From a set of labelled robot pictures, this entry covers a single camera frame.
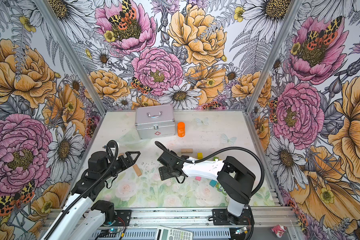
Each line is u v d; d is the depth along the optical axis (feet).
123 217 2.41
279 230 2.22
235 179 1.50
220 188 2.71
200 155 3.16
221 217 2.42
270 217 2.50
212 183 2.77
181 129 3.35
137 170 2.93
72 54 2.88
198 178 2.86
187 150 3.18
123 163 2.20
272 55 2.94
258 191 1.60
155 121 3.16
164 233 2.29
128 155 2.25
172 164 2.17
